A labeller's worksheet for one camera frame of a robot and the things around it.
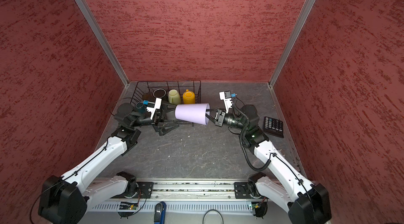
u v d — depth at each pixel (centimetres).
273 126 95
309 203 38
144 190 75
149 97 107
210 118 63
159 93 98
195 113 59
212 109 62
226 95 61
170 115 92
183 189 76
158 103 56
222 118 58
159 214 64
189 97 99
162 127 57
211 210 69
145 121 61
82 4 79
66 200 39
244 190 74
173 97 97
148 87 110
